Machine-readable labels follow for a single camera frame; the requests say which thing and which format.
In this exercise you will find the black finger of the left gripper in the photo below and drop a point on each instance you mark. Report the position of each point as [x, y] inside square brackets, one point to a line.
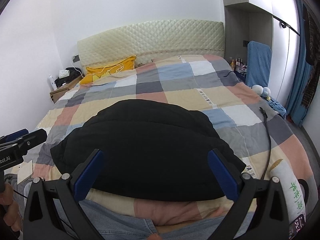
[33, 139]

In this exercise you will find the blue cloth on floor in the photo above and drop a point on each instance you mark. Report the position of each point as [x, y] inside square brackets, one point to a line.
[276, 106]

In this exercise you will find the cream quilted headboard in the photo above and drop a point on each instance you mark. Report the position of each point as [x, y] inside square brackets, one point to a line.
[153, 40]

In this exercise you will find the white paper on floor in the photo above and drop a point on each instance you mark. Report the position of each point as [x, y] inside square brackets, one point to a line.
[25, 171]

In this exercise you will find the white tissue box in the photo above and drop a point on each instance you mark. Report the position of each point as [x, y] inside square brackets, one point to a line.
[64, 73]

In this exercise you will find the blue curtain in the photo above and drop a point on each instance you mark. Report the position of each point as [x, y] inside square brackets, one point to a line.
[295, 110]

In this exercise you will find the wall power socket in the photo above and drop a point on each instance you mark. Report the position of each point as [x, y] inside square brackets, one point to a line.
[75, 58]

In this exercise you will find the plaid patchwork bed quilt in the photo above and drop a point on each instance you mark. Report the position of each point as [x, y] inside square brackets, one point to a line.
[253, 130]

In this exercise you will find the grey white wardrobe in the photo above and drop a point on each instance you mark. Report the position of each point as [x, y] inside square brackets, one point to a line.
[271, 22]

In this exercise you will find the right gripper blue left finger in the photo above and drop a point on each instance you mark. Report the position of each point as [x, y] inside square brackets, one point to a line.
[85, 174]

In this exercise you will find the bottles on side shelf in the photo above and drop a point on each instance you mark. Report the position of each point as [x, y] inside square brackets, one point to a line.
[238, 65]

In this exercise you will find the white spray bottle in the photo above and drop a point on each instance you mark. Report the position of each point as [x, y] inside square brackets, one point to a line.
[52, 82]

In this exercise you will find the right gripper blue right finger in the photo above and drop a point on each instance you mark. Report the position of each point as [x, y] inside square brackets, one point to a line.
[226, 174]

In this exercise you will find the white blue plush toy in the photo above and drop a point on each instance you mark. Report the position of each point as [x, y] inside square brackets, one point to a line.
[262, 91]

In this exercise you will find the black bag on nightstand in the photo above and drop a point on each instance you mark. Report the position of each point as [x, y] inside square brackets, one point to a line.
[73, 74]

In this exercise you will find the yellow pillow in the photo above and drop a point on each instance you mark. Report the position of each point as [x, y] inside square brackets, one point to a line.
[101, 69]

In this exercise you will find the person's left hand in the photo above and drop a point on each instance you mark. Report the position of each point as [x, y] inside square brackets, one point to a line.
[12, 217]

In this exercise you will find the hanging plaid clothes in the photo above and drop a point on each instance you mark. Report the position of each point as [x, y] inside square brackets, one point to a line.
[312, 57]

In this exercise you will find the black puffer jacket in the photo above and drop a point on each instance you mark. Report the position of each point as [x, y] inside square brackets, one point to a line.
[152, 150]

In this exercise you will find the wooden nightstand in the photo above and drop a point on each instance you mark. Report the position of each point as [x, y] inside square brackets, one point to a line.
[58, 93]

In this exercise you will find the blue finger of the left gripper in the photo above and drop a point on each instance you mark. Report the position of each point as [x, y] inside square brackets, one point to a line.
[14, 136]

